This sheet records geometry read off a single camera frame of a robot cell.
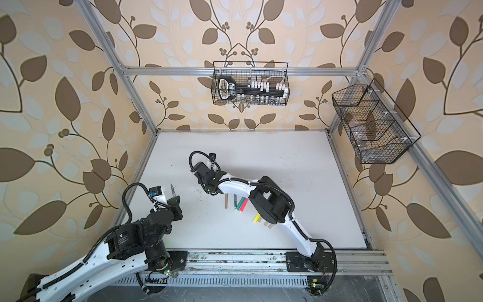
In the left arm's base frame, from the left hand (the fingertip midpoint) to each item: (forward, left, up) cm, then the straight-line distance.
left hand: (178, 198), depth 74 cm
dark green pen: (+7, -22, -17) cm, 28 cm away
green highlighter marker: (+6, -24, -17) cm, 30 cm away
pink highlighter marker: (+4, -26, -16) cm, 31 cm away
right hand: (+20, -6, -12) cm, 24 cm away
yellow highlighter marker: (-2, -32, -16) cm, 36 cm away
